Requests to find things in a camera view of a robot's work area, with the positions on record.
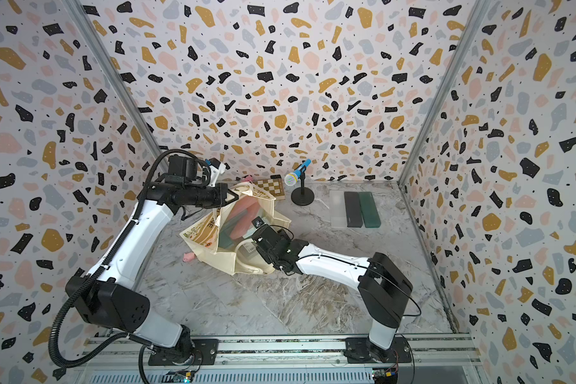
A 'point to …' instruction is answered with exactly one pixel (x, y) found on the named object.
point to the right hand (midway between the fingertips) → (271, 240)
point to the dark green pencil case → (370, 211)
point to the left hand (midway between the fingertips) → (239, 195)
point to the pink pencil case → (244, 210)
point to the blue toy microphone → (291, 178)
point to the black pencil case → (354, 210)
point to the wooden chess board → (274, 186)
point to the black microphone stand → (302, 196)
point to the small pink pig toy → (188, 258)
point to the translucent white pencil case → (338, 209)
